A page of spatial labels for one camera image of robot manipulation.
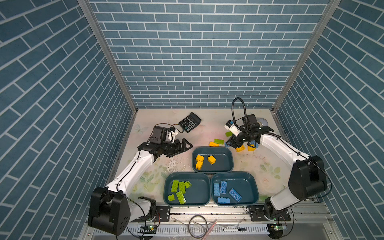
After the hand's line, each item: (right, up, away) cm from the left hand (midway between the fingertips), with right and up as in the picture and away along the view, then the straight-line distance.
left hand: (187, 147), depth 80 cm
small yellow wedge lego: (+40, -4, +17) cm, 44 cm away
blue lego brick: (+20, -22, +4) cm, 30 cm away
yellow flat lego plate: (+28, 0, -1) cm, 28 cm away
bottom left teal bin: (0, -23, +1) cm, 23 cm away
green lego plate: (-7, -22, +2) cm, 23 cm away
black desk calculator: (0, +14, +31) cm, 34 cm away
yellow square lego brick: (+6, -12, +9) cm, 16 cm away
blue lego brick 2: (+27, -26, -2) cm, 37 cm away
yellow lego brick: (+16, -1, +19) cm, 25 cm away
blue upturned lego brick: (+16, -23, +1) cm, 28 cm away
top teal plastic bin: (+23, -8, +15) cm, 28 cm away
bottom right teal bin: (+26, -22, 0) cm, 34 cm away
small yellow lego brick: (+14, -9, +11) cm, 20 cm away
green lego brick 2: (+20, 0, +22) cm, 30 cm away
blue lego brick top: (+19, -26, -4) cm, 33 cm away
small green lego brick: (0, -20, +1) cm, 20 cm away
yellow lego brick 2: (+7, -8, +12) cm, 16 cm away
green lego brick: (-3, -26, -2) cm, 26 cm away
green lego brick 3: (-3, -22, +2) cm, 23 cm away
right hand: (+25, +5, +9) cm, 27 cm away
